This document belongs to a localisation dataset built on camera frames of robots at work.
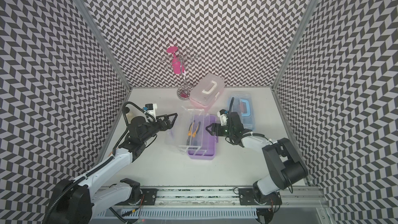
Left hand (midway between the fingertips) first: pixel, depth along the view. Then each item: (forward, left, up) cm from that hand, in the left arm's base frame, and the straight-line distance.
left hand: (173, 116), depth 80 cm
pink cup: (+39, +2, +4) cm, 39 cm away
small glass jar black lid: (+11, +31, -8) cm, 34 cm away
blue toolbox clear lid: (+12, -40, -8) cm, 42 cm away
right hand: (-2, -20, -13) cm, 23 cm away
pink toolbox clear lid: (+25, -16, -7) cm, 30 cm away
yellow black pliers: (-5, -8, -10) cm, 14 cm away
